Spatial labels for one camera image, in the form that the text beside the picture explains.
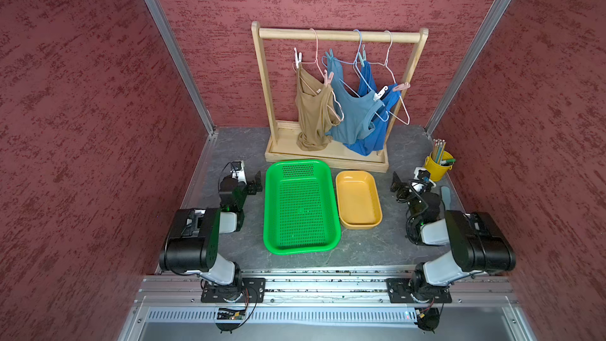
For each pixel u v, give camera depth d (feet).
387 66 2.49
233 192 2.32
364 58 2.80
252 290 2.48
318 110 2.80
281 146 3.76
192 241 1.53
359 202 3.11
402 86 2.36
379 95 2.42
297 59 2.94
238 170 2.62
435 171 3.18
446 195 3.13
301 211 3.02
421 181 2.45
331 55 2.85
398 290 2.42
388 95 2.59
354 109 2.72
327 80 2.42
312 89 2.96
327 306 2.38
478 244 1.49
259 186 2.86
